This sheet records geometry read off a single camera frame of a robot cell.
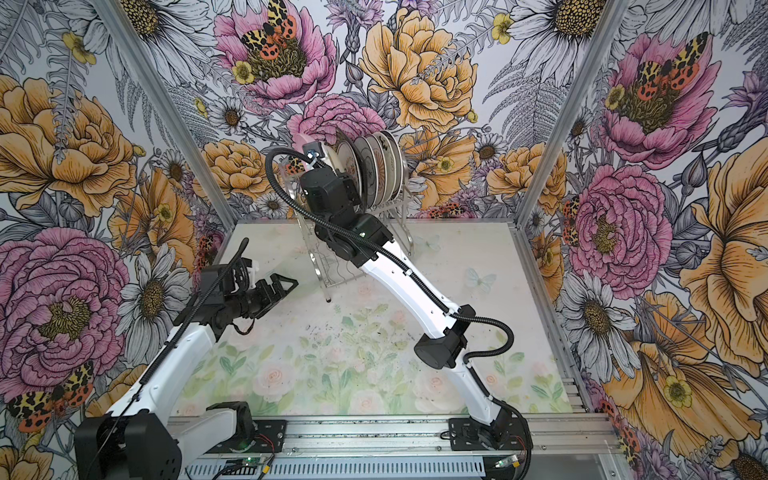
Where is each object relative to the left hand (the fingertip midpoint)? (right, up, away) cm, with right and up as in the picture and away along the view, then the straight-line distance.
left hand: (289, 299), depth 82 cm
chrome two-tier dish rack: (+8, +6, +20) cm, 22 cm away
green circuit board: (-5, -36, -11) cm, 38 cm away
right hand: (+15, +29, -14) cm, 36 cm away
